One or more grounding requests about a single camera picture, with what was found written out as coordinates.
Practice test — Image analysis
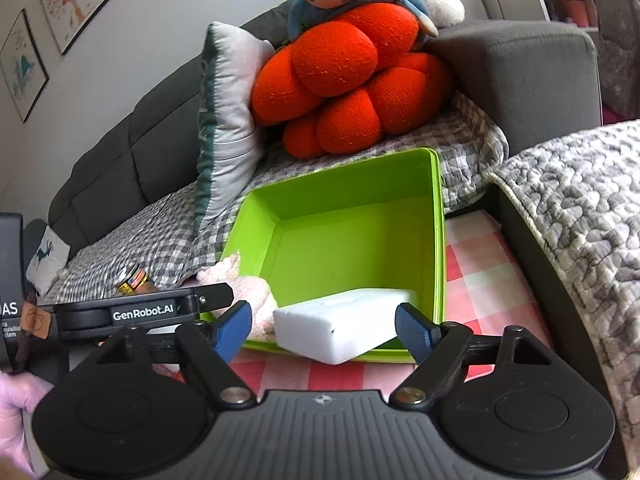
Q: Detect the white foam block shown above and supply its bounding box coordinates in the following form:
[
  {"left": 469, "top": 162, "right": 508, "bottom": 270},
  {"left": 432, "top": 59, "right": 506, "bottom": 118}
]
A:
[{"left": 273, "top": 288, "right": 416, "bottom": 365}]

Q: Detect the left hand pink glove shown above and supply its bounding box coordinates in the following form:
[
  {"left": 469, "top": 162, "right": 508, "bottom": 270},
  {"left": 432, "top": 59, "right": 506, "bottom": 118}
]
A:
[{"left": 0, "top": 372, "right": 52, "bottom": 479}]

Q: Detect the pink plush toy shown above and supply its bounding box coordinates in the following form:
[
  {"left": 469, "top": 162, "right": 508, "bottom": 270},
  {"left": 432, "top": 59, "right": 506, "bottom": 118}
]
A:
[{"left": 196, "top": 250, "right": 279, "bottom": 342}]

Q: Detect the pink checkered tablecloth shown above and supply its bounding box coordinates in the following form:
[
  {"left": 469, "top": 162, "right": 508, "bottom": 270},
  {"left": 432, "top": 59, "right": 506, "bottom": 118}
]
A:
[{"left": 154, "top": 208, "right": 554, "bottom": 396}]

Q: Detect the small deer cushion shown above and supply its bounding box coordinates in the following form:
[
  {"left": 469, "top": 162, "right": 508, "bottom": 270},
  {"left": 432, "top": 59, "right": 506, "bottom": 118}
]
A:
[{"left": 26, "top": 226, "right": 70, "bottom": 297}]

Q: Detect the yellow drink can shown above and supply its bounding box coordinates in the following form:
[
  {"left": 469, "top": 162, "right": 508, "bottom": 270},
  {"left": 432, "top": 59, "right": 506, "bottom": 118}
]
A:
[{"left": 114, "top": 263, "right": 157, "bottom": 296}]

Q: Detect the grey checkered sofa blanket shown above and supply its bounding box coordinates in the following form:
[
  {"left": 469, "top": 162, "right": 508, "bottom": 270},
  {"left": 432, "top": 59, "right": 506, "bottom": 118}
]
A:
[{"left": 38, "top": 93, "right": 509, "bottom": 306}]

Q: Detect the green plastic bin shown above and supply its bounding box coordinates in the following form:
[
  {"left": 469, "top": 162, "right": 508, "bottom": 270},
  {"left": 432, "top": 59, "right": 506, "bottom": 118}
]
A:
[{"left": 224, "top": 148, "right": 447, "bottom": 323}]

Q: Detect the green white throw pillow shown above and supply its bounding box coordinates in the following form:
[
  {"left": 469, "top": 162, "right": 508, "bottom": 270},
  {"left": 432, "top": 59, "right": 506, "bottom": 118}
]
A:
[{"left": 194, "top": 22, "right": 276, "bottom": 231}]

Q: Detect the grey patterned quilt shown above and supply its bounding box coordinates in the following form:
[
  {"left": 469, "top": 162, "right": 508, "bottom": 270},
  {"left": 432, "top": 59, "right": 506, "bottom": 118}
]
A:
[{"left": 488, "top": 120, "right": 639, "bottom": 472}]

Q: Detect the orange pumpkin cushion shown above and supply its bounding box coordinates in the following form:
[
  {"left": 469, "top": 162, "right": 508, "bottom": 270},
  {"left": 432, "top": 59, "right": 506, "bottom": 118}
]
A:
[{"left": 250, "top": 2, "right": 454, "bottom": 159}]

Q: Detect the grey sofa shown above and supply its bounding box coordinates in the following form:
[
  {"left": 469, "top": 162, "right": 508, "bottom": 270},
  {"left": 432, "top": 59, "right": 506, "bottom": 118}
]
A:
[{"left": 24, "top": 21, "right": 602, "bottom": 257}]

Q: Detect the white fluffy ball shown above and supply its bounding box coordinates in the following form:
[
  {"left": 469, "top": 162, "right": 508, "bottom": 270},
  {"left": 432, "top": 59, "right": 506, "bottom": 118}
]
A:
[{"left": 424, "top": 0, "right": 465, "bottom": 29}]

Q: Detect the grey backpack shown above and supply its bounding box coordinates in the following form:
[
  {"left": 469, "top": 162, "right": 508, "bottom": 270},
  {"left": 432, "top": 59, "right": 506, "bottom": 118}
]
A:
[{"left": 594, "top": 0, "right": 639, "bottom": 119}]

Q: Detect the blue bird picture frame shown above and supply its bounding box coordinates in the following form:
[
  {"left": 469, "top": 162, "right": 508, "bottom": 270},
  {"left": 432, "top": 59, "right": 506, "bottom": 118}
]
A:
[{"left": 1, "top": 9, "right": 49, "bottom": 122}]

